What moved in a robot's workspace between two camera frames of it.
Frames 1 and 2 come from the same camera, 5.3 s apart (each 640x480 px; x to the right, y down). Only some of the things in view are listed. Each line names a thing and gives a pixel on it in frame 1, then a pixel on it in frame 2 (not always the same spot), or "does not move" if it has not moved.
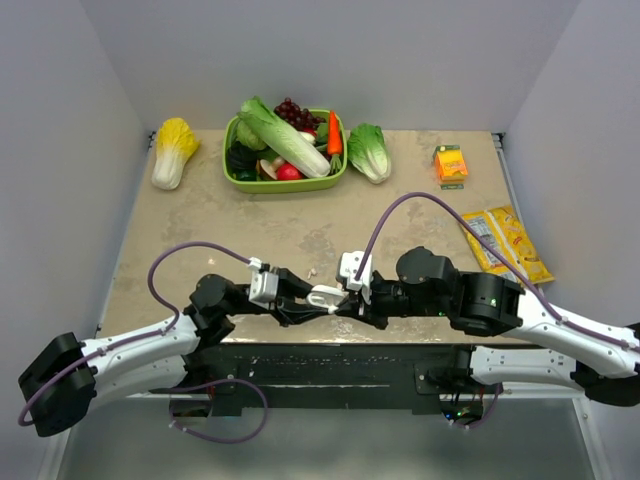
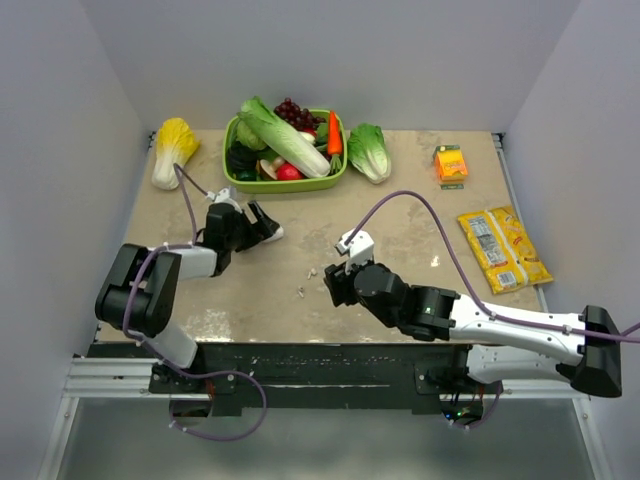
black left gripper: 286,310 to 266,226
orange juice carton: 450,166 does not move
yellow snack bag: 502,229 does not move
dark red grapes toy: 299,118 does not move
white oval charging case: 326,296 to 277,235
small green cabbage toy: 246,136 does not move
